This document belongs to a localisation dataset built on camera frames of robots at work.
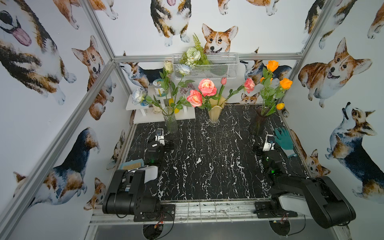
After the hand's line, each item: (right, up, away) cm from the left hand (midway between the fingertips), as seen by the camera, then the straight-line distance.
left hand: (162, 133), depth 91 cm
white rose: (-9, +20, -13) cm, 25 cm away
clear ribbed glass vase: (+4, +5, +10) cm, 12 cm away
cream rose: (+2, +30, 0) cm, 30 cm away
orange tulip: (+65, +15, -12) cm, 68 cm away
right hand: (+63, -2, -5) cm, 64 cm away
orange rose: (+63, +25, -3) cm, 68 cm away
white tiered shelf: (+13, +14, +26) cm, 32 cm away
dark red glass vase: (+62, +4, +9) cm, 63 cm away
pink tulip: (+37, +31, 0) cm, 49 cm away
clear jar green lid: (-2, +26, +2) cm, 26 cm away
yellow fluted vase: (+33, +12, +7) cm, 35 cm away
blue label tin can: (-14, +19, +8) cm, 25 cm away
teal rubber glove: (+79, -4, +10) cm, 80 cm away
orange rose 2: (+72, +29, -5) cm, 78 cm away
